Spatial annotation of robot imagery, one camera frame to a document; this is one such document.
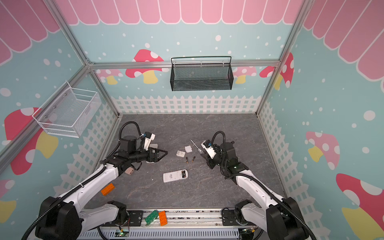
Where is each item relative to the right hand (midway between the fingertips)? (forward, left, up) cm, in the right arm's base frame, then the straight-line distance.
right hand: (203, 152), depth 82 cm
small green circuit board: (-36, +39, -16) cm, 56 cm away
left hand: (-2, +22, +1) cm, 22 cm away
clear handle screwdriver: (0, +2, +2) cm, 3 cm away
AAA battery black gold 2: (+2, +6, -13) cm, 15 cm away
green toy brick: (-30, +27, -13) cm, 43 cm away
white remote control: (-8, +16, -13) cm, 22 cm away
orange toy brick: (-30, +21, -13) cm, 39 cm away
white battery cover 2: (+11, +9, -14) cm, 20 cm away
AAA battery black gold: (+2, +10, -14) cm, 17 cm away
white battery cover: (+7, +14, -13) cm, 20 cm away
